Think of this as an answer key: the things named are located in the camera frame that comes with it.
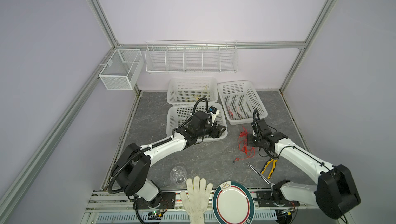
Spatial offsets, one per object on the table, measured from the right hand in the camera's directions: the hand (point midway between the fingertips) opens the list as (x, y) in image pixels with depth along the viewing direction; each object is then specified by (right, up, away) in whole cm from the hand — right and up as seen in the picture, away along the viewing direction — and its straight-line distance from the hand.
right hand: (252, 140), depth 87 cm
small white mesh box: (-82, +44, +18) cm, 95 cm away
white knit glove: (-31, -27, -13) cm, 43 cm away
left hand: (-18, +8, -6) cm, 21 cm away
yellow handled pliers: (+8, -12, -3) cm, 15 cm away
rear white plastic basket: (-40, +31, +33) cm, 60 cm away
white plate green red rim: (-13, -27, -14) cm, 33 cm away
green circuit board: (-50, -31, -16) cm, 61 cm away
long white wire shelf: (-36, +52, +13) cm, 64 cm away
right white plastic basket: (-1, +24, +28) cm, 37 cm away
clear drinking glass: (-42, -18, -6) cm, 46 cm away
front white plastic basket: (-46, +13, +15) cm, 50 cm away
